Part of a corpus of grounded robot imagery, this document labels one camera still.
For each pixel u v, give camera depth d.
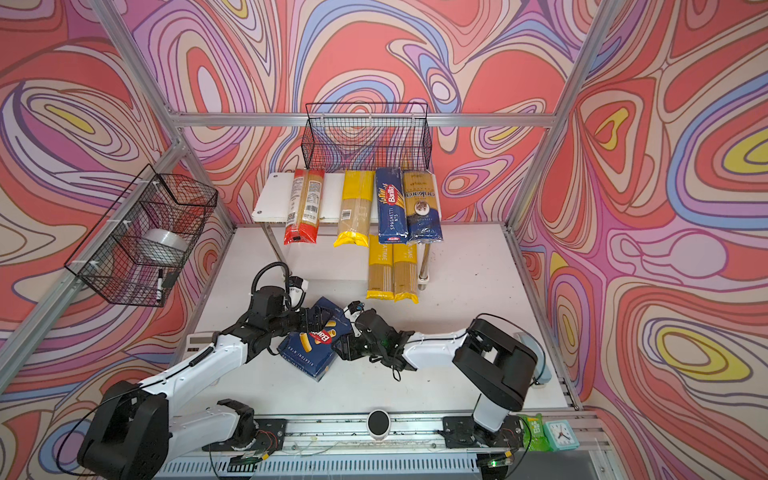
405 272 0.95
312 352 0.80
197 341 0.89
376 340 0.66
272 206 0.77
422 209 0.73
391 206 0.72
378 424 0.71
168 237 0.73
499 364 0.47
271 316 0.67
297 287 0.77
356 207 0.73
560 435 0.72
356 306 0.78
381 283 0.93
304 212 0.72
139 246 0.69
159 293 0.72
